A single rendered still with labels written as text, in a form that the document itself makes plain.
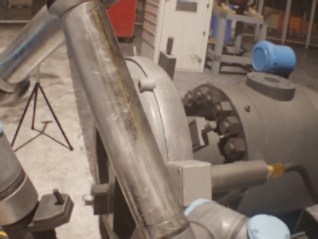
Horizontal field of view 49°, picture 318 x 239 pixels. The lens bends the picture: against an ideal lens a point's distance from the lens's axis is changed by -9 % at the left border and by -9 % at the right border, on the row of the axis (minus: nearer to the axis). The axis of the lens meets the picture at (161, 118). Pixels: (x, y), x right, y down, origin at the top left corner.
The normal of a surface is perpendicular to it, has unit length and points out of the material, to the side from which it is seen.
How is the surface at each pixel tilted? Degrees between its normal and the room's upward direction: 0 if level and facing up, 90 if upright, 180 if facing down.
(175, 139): 51
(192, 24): 90
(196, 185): 67
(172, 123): 44
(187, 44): 90
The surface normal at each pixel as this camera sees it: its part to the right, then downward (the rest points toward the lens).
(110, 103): -0.06, 0.03
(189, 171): 0.39, 0.00
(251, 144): 0.37, -0.25
